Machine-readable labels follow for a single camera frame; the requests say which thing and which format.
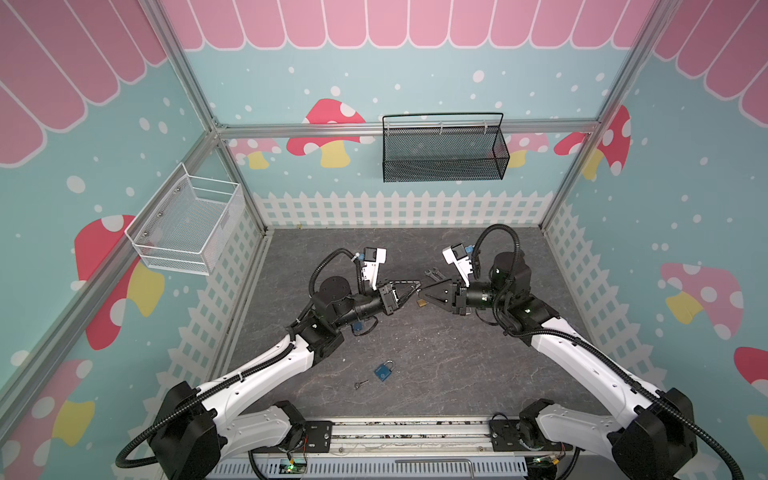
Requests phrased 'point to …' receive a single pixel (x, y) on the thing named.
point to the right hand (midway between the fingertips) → (421, 295)
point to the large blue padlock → (383, 372)
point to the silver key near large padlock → (357, 385)
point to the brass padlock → (421, 303)
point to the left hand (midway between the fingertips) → (421, 292)
